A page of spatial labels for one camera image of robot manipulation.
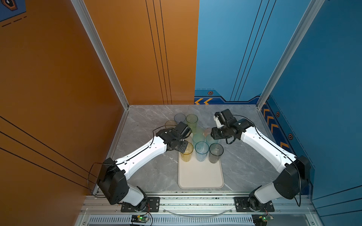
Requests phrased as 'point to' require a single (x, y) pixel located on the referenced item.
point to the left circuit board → (139, 218)
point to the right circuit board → (261, 219)
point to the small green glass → (200, 130)
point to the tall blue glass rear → (179, 117)
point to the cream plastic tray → (196, 174)
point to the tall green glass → (192, 121)
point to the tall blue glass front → (201, 149)
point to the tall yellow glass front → (186, 156)
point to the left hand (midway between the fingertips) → (182, 144)
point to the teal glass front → (198, 137)
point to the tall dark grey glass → (216, 150)
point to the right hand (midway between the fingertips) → (213, 134)
